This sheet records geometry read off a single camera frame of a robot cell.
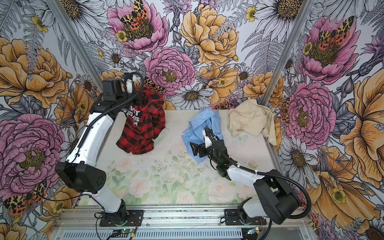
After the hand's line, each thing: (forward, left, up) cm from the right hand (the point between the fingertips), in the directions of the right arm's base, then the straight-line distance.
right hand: (197, 145), depth 85 cm
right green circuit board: (-39, -26, -15) cm, 49 cm away
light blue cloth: (+23, -7, -2) cm, 24 cm away
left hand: (+15, +26, +22) cm, 38 cm away
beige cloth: (+25, -40, -7) cm, 48 cm away
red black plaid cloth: (+14, +30, +5) cm, 34 cm away
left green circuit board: (-37, +34, -14) cm, 53 cm away
